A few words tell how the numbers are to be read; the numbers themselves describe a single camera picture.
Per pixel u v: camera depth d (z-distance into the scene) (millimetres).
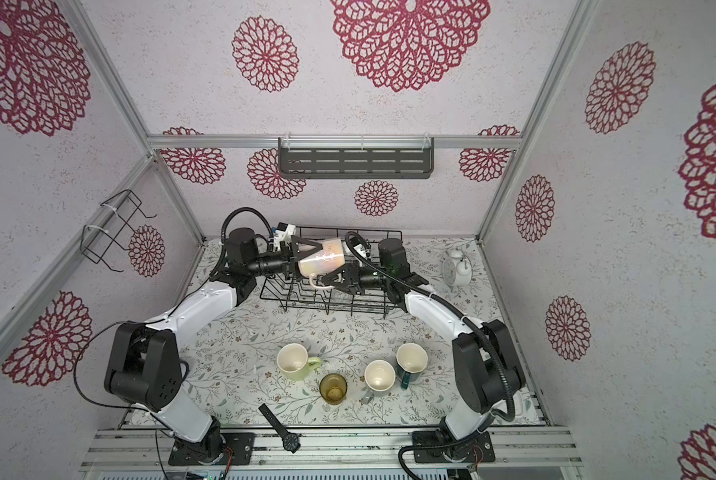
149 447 748
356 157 931
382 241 689
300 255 701
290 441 745
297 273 791
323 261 727
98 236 730
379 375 830
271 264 717
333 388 834
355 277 702
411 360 814
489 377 451
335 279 750
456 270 973
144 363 455
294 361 874
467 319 493
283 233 772
